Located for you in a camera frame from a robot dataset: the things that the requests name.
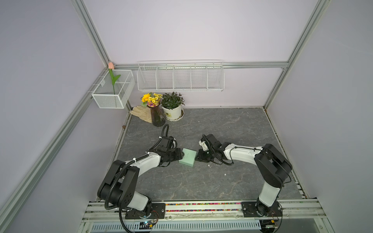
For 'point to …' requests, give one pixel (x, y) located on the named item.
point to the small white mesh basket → (114, 90)
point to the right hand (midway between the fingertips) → (195, 158)
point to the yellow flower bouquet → (151, 99)
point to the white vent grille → (126, 226)
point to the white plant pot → (173, 115)
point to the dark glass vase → (157, 115)
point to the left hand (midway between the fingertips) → (181, 155)
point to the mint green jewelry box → (189, 157)
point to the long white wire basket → (180, 75)
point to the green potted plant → (172, 101)
